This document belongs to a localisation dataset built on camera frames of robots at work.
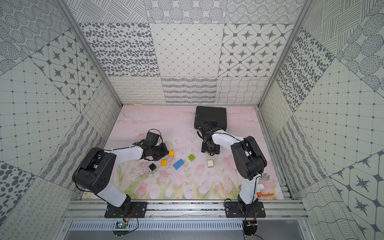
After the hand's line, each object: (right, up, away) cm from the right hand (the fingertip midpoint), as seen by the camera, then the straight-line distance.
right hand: (210, 152), depth 94 cm
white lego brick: (-1, -5, -8) cm, 9 cm away
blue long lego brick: (-20, -6, -6) cm, 22 cm away
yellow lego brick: (-25, -1, -1) cm, 25 cm away
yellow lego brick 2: (-29, -5, -6) cm, 30 cm away
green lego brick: (-12, -3, -3) cm, 13 cm away
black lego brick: (-35, -7, -6) cm, 37 cm away
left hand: (-23, 0, -2) cm, 23 cm away
